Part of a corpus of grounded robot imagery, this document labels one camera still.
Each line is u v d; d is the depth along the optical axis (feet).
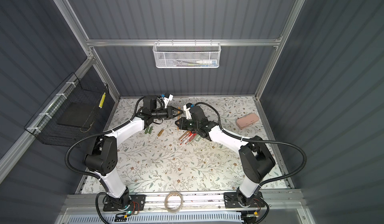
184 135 3.24
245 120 3.38
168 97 2.68
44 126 2.03
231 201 2.40
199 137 3.18
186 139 3.16
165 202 2.46
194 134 3.24
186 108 2.58
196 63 2.98
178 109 2.72
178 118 2.71
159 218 2.53
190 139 3.16
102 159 1.58
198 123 2.18
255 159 1.52
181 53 3.27
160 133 3.25
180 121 2.70
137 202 2.37
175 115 2.66
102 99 2.74
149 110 2.37
